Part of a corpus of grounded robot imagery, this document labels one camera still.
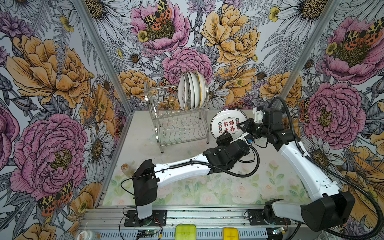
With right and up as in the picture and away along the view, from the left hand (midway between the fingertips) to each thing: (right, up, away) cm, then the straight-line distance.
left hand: (224, 137), depth 75 cm
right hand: (+7, +4, +2) cm, 8 cm away
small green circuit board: (-35, -43, -4) cm, 56 cm away
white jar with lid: (-58, -38, -13) cm, 71 cm away
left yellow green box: (-19, -43, -5) cm, 47 cm away
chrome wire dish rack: (-22, +11, +3) cm, 25 cm away
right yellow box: (+2, -44, -4) cm, 44 cm away
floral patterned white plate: (+3, +9, +7) cm, 11 cm away
